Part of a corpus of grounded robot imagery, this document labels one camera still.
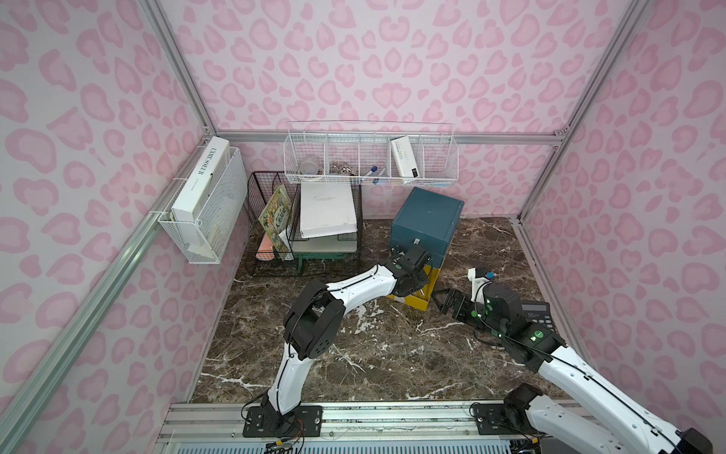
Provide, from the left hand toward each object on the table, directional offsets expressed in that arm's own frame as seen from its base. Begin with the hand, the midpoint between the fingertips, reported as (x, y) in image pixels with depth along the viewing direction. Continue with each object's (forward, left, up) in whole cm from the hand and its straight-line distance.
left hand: (426, 277), depth 92 cm
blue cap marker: (+34, +17, +17) cm, 42 cm away
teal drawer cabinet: (+14, -1, +12) cm, 19 cm away
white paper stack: (+17, +32, +15) cm, 39 cm away
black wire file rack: (+12, +57, -5) cm, 58 cm away
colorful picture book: (+20, +51, +8) cm, 55 cm away
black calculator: (-9, -36, -7) cm, 37 cm away
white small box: (+30, +6, +25) cm, 40 cm away
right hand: (-13, -1, +10) cm, 17 cm away
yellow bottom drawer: (-7, +3, -1) cm, 8 cm away
